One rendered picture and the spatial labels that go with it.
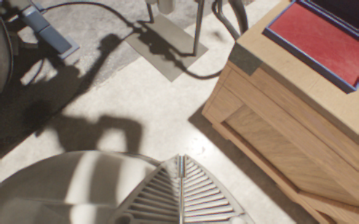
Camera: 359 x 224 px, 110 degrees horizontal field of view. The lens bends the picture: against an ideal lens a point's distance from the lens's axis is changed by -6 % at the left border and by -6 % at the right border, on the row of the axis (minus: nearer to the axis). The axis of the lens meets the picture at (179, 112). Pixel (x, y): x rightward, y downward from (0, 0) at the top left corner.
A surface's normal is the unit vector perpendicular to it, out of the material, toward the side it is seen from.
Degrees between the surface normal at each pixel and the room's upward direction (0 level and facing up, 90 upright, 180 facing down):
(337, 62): 0
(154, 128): 0
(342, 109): 0
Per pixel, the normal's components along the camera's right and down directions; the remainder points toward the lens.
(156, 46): -0.01, -0.29
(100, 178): 0.10, -0.65
